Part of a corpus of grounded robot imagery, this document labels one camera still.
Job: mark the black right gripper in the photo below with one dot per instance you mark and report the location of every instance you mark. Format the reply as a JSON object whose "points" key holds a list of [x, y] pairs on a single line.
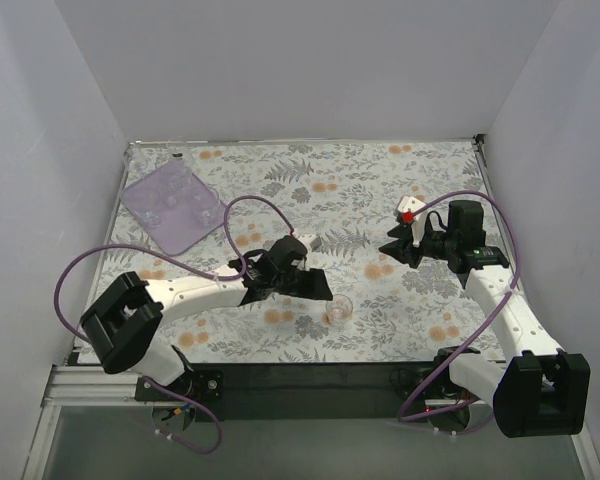
{"points": [[417, 248]]}

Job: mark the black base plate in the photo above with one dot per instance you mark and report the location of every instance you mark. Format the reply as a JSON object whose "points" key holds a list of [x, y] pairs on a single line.
{"points": [[302, 391]]}

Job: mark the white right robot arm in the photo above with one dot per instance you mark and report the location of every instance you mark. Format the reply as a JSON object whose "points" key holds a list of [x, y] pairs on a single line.
{"points": [[511, 363]]}

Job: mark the clear faceted tumbler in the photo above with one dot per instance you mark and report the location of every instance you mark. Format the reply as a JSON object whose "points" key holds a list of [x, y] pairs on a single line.
{"points": [[208, 206]]}

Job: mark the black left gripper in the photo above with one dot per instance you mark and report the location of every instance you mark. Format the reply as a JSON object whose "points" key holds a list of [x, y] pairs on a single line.
{"points": [[290, 279]]}

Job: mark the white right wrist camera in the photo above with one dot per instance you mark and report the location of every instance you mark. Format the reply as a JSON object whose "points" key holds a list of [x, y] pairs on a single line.
{"points": [[410, 211]]}

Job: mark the aluminium frame rail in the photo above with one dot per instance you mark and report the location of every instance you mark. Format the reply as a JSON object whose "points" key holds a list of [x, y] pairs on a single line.
{"points": [[77, 386]]}

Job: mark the small shot glass front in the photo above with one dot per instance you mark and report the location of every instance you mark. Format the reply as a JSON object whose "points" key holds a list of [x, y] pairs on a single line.
{"points": [[338, 310]]}

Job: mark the lilac plastic tray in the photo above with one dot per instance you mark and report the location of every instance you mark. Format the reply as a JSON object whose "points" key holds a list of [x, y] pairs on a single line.
{"points": [[179, 229]]}

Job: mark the small shot glass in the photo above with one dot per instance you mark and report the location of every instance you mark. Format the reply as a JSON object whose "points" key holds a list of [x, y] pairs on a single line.
{"points": [[338, 310], [171, 200]]}

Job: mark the floral tablecloth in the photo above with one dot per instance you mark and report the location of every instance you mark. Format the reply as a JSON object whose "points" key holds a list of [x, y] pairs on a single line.
{"points": [[345, 193]]}

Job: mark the clear wine goblet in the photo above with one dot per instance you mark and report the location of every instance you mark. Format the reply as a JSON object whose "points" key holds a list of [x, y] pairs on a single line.
{"points": [[148, 205]]}

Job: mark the tall plain flute glass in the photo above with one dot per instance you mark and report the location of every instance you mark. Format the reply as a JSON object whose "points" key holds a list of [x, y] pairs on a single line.
{"points": [[136, 163]]}

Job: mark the clear ribbed tumbler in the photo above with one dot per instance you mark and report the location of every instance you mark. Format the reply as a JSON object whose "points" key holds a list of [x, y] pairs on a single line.
{"points": [[175, 175]]}

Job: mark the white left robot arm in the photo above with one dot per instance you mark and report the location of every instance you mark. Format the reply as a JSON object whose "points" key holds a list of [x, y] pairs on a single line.
{"points": [[122, 323]]}

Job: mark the labelled champagne flute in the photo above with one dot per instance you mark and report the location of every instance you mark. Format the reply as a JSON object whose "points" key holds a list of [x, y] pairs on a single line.
{"points": [[179, 152]]}

